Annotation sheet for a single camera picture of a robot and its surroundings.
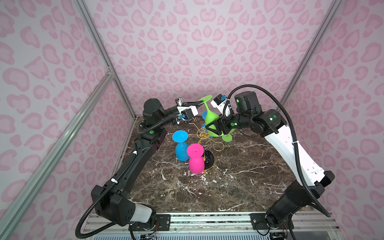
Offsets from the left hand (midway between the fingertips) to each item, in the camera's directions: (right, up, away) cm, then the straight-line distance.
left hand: (201, 96), depth 58 cm
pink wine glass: (-2, -28, +12) cm, 31 cm away
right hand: (+5, -10, +6) cm, 12 cm away
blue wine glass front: (-9, -16, +12) cm, 23 cm away
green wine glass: (+20, -19, +49) cm, 56 cm away
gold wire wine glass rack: (+1, -16, +14) cm, 21 cm away
